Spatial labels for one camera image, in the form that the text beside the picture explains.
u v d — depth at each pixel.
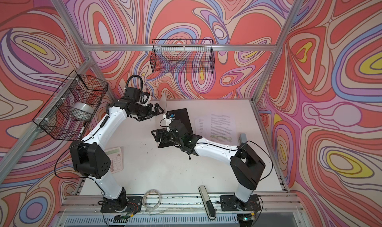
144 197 0.75
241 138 0.92
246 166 0.45
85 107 0.74
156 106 0.77
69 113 0.72
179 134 0.61
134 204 0.73
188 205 0.75
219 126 1.04
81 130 0.72
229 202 0.73
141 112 0.72
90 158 0.46
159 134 0.70
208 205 0.72
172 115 0.69
